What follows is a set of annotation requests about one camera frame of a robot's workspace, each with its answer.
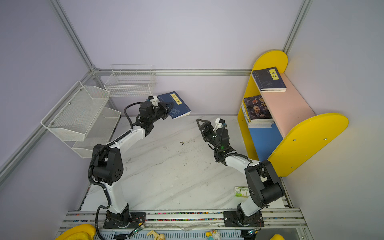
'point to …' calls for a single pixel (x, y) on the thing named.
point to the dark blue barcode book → (179, 109)
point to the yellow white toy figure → (214, 235)
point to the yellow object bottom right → (277, 237)
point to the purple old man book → (257, 110)
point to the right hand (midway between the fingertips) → (196, 124)
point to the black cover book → (268, 121)
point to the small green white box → (241, 191)
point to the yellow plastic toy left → (83, 232)
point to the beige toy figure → (156, 236)
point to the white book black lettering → (254, 124)
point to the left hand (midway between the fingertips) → (174, 102)
